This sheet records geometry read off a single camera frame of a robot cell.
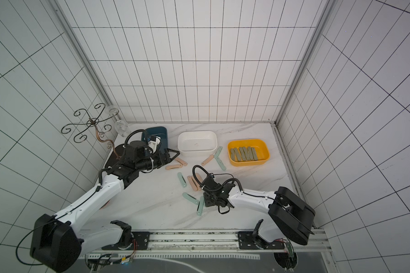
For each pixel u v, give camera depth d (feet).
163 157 2.24
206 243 2.38
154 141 2.38
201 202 2.75
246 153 3.40
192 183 2.95
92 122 2.55
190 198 2.80
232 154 3.36
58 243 1.25
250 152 3.39
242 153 3.38
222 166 3.20
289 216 1.40
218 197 2.10
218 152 3.40
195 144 3.53
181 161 3.20
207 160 3.30
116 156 3.25
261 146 3.38
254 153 3.30
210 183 2.19
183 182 2.98
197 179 2.19
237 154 3.39
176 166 3.13
